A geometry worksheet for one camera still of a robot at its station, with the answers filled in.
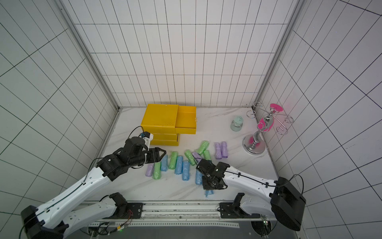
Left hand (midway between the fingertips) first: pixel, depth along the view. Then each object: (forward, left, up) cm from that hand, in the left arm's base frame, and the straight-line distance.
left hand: (159, 156), depth 74 cm
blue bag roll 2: (+2, -9, -15) cm, 18 cm away
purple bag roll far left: (-3, +8, -15) cm, 17 cm away
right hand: (-8, -24, -16) cm, 30 cm away
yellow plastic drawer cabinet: (+19, -1, +4) cm, 19 cm away
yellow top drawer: (+24, -13, -1) cm, 28 cm away
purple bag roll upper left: (+11, -33, -15) cm, 38 cm away
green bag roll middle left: (+8, -5, -15) cm, 17 cm away
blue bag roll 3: (-1, -13, -15) cm, 20 cm away
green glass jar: (+30, -47, -10) cm, 57 cm away
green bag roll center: (+7, -15, -15) cm, 23 cm away
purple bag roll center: (+7, -20, -15) cm, 26 cm away
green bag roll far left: (-2, +4, -15) cm, 16 cm away
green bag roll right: (+8, -26, -17) cm, 32 cm away
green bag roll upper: (+15, -24, -15) cm, 32 cm away
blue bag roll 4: (-6, -20, -15) cm, 26 cm away
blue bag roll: (0, 0, -15) cm, 15 cm away
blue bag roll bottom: (-13, -26, -14) cm, 32 cm away
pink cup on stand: (+17, -57, +6) cm, 60 cm away
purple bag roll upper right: (+13, -37, -16) cm, 42 cm away
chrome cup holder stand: (+16, -57, -15) cm, 62 cm away
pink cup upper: (+32, -70, +4) cm, 77 cm away
